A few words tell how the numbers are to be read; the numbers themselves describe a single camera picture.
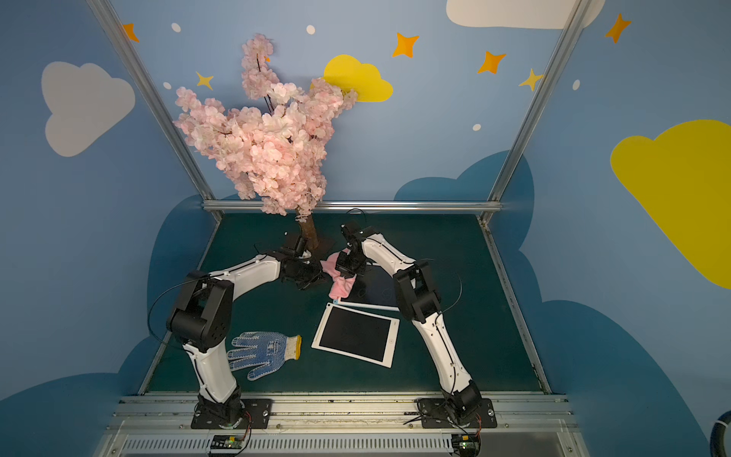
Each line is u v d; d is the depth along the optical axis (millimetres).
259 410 748
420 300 646
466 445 731
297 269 814
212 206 1175
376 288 1076
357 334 896
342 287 964
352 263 907
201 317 506
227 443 718
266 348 860
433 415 736
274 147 584
